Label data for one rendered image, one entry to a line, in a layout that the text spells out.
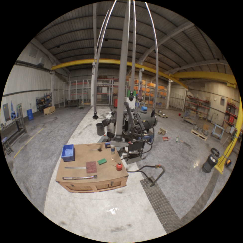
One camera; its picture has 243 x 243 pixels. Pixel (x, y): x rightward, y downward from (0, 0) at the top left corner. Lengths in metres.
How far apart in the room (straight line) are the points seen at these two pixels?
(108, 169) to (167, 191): 1.18
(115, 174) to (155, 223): 1.10
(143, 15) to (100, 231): 9.25
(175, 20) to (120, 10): 4.05
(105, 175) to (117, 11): 8.33
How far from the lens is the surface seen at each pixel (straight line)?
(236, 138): 3.27
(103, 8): 7.70
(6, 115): 7.70
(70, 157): 1.19
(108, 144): 1.30
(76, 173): 1.11
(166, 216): 1.58
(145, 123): 2.18
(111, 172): 1.04
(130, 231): 1.44
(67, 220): 1.57
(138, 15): 7.82
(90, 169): 1.08
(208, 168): 2.60
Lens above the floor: 1.37
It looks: 21 degrees down
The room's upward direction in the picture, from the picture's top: 4 degrees clockwise
